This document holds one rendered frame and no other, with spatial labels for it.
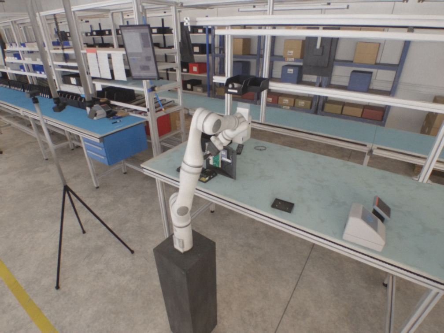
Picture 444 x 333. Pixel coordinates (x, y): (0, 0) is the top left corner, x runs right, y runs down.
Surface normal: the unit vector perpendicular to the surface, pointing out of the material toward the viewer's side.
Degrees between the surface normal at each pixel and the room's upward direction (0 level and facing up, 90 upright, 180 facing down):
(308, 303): 0
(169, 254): 0
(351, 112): 90
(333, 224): 0
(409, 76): 90
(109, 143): 90
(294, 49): 90
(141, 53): 101
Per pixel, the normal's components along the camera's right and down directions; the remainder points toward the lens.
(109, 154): 0.84, 0.26
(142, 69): -0.14, 0.64
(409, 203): 0.00, -0.87
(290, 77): -0.55, 0.40
